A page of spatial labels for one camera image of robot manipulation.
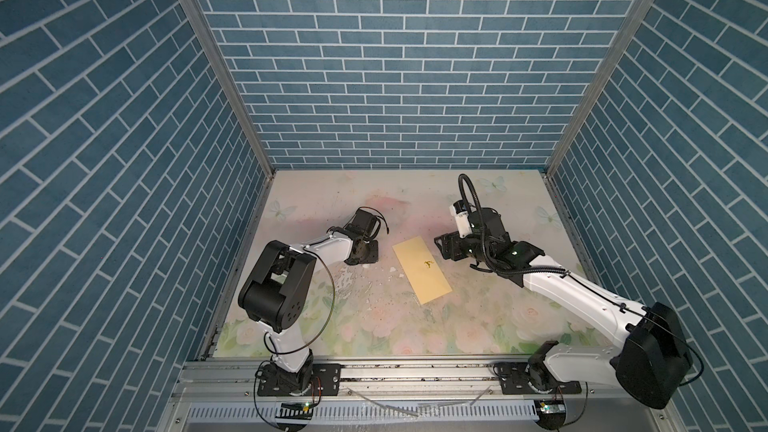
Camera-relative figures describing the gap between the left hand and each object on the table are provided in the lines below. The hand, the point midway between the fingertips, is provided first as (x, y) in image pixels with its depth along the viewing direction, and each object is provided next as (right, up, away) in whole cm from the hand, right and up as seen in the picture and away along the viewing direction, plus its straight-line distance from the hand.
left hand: (371, 254), depth 97 cm
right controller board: (+47, -34, -23) cm, 63 cm away
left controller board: (-16, -34, -24) cm, 45 cm away
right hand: (+21, +9, -14) cm, 27 cm away
